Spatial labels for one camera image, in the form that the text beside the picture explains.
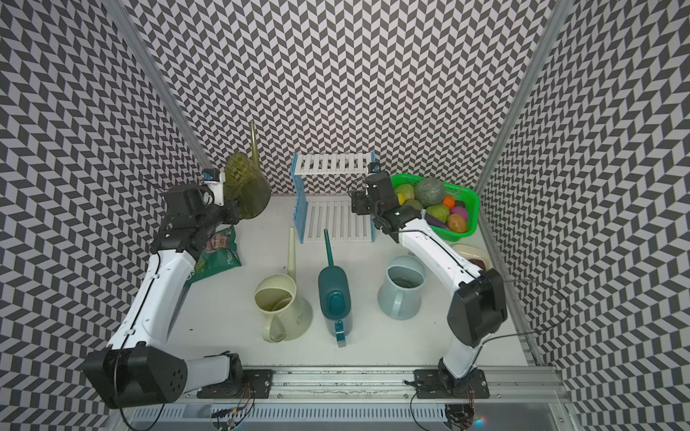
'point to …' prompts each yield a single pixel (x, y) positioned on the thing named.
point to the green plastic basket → (468, 197)
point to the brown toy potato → (456, 223)
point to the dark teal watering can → (334, 293)
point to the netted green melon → (429, 192)
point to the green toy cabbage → (439, 211)
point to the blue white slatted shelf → (329, 218)
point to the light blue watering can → (400, 297)
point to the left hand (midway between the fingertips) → (235, 200)
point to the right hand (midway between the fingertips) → (364, 197)
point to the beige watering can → (288, 313)
